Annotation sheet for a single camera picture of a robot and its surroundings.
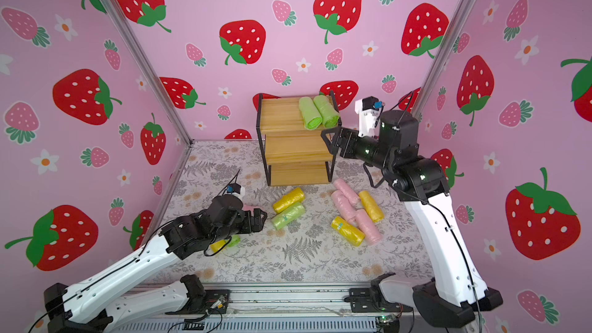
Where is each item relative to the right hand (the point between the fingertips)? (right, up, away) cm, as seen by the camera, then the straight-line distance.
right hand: (338, 135), depth 60 cm
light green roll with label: (-17, -29, +30) cm, 45 cm away
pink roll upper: (+10, -21, +38) cm, 45 cm away
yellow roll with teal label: (+7, -33, +26) cm, 43 cm away
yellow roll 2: (+19, -26, +34) cm, 46 cm away
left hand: (-23, -25, +14) cm, 36 cm away
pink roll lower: (+17, -35, +25) cm, 46 cm away
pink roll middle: (+7, -25, +33) cm, 42 cm away
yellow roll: (-16, -23, +34) cm, 44 cm away
